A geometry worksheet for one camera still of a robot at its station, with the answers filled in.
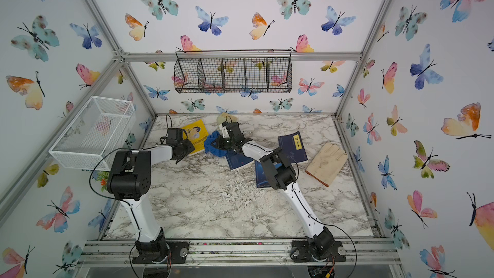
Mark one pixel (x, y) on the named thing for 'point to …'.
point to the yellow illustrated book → (197, 133)
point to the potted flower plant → (103, 177)
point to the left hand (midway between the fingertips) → (194, 144)
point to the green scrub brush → (221, 118)
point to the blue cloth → (208, 148)
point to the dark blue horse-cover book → (291, 145)
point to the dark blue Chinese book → (236, 159)
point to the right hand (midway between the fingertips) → (210, 142)
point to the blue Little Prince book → (261, 177)
